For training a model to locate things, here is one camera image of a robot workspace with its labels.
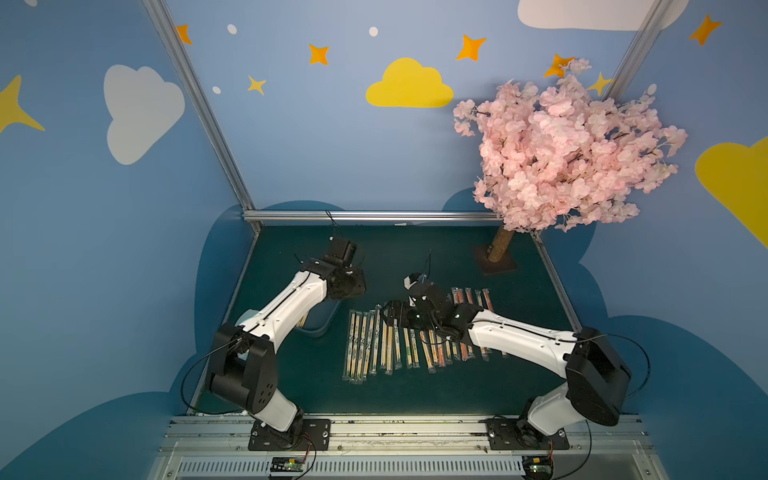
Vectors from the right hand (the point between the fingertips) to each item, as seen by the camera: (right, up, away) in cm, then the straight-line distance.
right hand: (393, 310), depth 83 cm
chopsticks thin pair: (-9, -12, +7) cm, 17 cm away
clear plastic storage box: (-24, -5, +7) cm, 25 cm away
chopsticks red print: (+14, -15, +5) cm, 22 cm away
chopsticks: (-13, -16, +3) cm, 21 cm away
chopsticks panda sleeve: (-7, -12, +8) cm, 16 cm away
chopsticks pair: (-5, -10, +8) cm, 14 cm away
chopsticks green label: (+17, -14, +6) cm, 22 cm away
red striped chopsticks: (+10, -14, +6) cm, 18 cm away
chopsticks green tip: (+5, -13, +6) cm, 15 cm away
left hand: (-10, +7, +5) cm, 13 cm away
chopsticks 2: (-11, -11, +8) cm, 18 cm away
